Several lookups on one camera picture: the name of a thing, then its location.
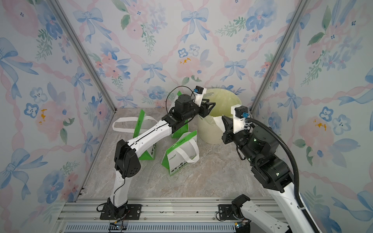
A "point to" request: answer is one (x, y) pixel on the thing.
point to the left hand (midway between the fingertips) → (214, 100)
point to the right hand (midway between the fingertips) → (226, 115)
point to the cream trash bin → (210, 131)
